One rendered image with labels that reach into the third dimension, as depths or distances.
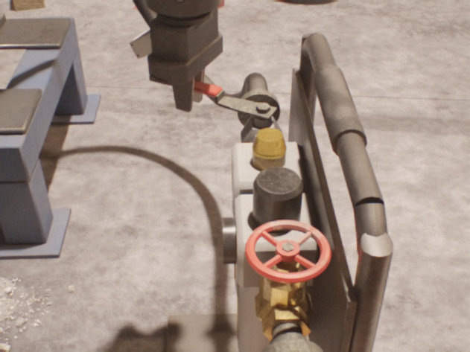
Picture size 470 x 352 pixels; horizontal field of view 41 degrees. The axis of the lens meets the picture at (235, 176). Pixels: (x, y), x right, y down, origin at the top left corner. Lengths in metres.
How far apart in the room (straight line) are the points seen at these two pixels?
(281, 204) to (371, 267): 0.14
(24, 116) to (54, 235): 0.26
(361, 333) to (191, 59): 0.37
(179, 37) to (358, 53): 1.31
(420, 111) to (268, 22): 0.68
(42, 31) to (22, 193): 0.46
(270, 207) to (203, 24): 0.26
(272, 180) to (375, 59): 1.40
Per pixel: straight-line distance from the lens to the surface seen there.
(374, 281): 0.49
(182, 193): 1.38
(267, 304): 0.56
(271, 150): 0.67
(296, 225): 0.55
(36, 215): 1.25
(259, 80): 0.87
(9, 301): 1.22
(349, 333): 0.53
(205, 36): 0.76
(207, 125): 1.60
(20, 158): 1.17
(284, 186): 0.58
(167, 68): 0.73
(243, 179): 0.67
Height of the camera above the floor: 0.87
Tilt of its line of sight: 38 degrees down
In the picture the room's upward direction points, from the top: straight up
